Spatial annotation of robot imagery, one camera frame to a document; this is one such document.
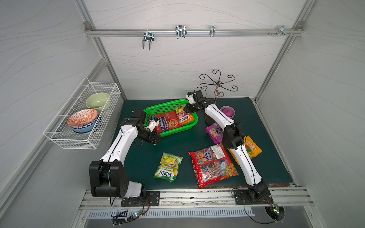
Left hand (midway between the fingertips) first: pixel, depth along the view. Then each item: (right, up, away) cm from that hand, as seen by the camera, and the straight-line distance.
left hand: (155, 139), depth 82 cm
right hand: (+17, +19, +21) cm, 33 cm away
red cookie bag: (+5, +9, +18) cm, 21 cm away
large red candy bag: (+34, -15, -2) cm, 37 cm away
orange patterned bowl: (-29, +13, -19) cm, 37 cm away
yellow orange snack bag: (+59, -6, +4) cm, 60 cm away
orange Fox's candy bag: (+17, +12, +22) cm, 30 cm away
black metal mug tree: (+38, +34, +4) cm, 51 cm away
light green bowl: (-28, +22, -9) cm, 37 cm away
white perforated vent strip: (+13, -35, -12) cm, 39 cm away
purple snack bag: (+38, +3, +11) cm, 40 cm away
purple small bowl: (+51, +17, +23) cm, 58 cm away
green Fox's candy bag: (+8, -16, -1) cm, 18 cm away
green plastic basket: (-9, +16, +19) cm, 26 cm away
